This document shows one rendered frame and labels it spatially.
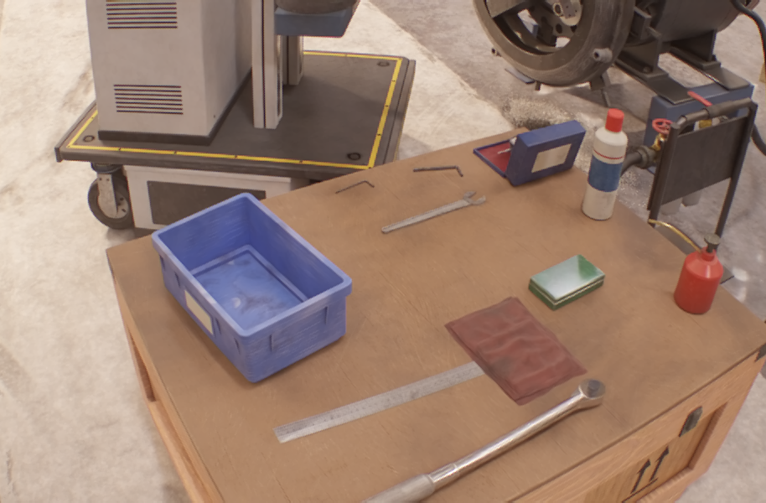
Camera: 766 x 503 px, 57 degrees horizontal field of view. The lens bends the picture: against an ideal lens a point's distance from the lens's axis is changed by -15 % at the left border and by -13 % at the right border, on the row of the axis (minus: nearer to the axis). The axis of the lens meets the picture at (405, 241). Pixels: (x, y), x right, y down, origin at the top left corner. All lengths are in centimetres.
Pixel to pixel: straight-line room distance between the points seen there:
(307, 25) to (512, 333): 86
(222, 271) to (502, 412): 55
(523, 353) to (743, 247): 140
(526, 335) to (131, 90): 123
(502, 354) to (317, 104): 117
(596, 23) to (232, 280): 138
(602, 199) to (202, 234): 75
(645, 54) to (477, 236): 147
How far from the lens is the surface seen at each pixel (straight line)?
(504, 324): 132
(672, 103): 270
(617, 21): 235
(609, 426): 122
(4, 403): 197
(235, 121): 218
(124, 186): 228
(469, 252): 147
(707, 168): 213
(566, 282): 140
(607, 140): 152
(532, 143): 160
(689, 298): 143
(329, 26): 179
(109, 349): 201
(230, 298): 136
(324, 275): 125
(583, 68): 245
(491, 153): 175
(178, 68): 200
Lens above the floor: 137
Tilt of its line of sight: 37 degrees down
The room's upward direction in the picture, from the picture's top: 4 degrees clockwise
